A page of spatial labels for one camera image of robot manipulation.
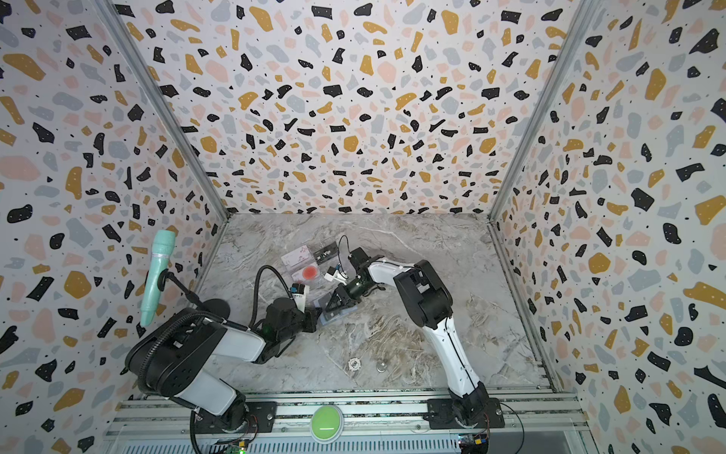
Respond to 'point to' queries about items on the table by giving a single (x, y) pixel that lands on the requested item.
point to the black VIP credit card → (328, 314)
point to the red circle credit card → (310, 272)
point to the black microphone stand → (214, 305)
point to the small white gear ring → (354, 364)
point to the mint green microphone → (164, 243)
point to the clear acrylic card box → (308, 265)
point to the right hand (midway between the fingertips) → (334, 311)
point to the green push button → (326, 424)
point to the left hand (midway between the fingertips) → (329, 309)
